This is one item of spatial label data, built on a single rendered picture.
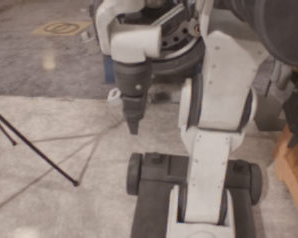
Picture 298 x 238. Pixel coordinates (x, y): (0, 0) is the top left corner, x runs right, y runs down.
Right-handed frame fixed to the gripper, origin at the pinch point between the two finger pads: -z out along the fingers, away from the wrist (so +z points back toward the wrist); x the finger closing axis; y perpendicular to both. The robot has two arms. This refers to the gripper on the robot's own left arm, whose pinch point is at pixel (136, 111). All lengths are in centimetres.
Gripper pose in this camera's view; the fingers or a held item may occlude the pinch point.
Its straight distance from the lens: 65.6
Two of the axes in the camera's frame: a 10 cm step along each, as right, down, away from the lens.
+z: -0.3, -6.3, -7.8
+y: -9.9, -0.9, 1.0
